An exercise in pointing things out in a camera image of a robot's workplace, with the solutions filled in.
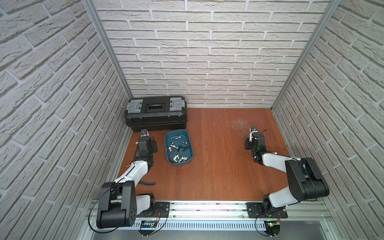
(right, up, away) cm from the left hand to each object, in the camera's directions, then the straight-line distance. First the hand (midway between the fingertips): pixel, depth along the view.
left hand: (149, 139), depth 89 cm
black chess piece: (+21, -6, +6) cm, 23 cm away
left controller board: (+5, -41, -18) cm, 45 cm away
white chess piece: (+15, -12, +2) cm, 20 cm away
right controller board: (+65, -39, -21) cm, 79 cm away
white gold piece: (+15, -13, 0) cm, 20 cm away
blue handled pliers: (+2, -24, -8) cm, 25 cm away
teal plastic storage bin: (+22, -12, +2) cm, 25 cm away
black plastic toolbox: (+1, +16, +6) cm, 17 cm away
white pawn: (+12, -7, +5) cm, 15 cm away
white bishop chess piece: (+17, 0, +11) cm, 20 cm away
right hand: (+67, 0, +6) cm, 67 cm away
